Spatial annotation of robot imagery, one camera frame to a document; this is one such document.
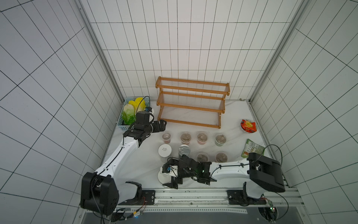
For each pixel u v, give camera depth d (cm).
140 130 62
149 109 73
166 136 91
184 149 79
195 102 123
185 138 90
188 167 57
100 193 39
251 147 92
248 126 95
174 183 64
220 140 90
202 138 90
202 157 82
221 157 82
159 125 74
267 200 71
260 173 43
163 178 71
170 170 61
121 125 101
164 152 81
